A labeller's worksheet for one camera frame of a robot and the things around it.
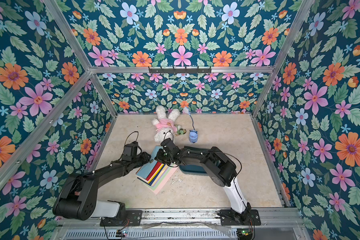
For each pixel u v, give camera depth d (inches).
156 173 34.4
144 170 34.5
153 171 34.0
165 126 39.6
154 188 33.1
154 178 33.8
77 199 17.0
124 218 27.9
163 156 32.3
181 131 42.1
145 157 33.0
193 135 38.4
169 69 36.4
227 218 28.1
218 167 20.9
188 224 28.3
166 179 34.0
